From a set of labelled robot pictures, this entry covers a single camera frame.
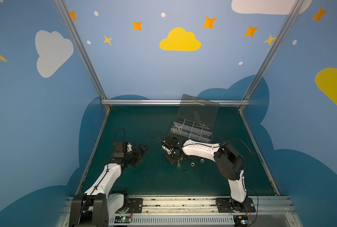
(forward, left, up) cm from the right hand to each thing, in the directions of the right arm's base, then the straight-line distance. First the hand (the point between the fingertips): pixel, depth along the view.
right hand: (172, 158), depth 92 cm
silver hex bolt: (-4, -4, +1) cm, 6 cm away
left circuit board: (-35, +23, 0) cm, 42 cm away
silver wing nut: (+24, -2, +2) cm, 24 cm away
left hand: (-1, +14, +9) cm, 17 cm away
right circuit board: (-31, -37, -1) cm, 49 cm away
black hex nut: (-7, -9, +1) cm, 11 cm away
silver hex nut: (-3, -13, 0) cm, 14 cm away
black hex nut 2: (-7, -16, +1) cm, 17 cm away
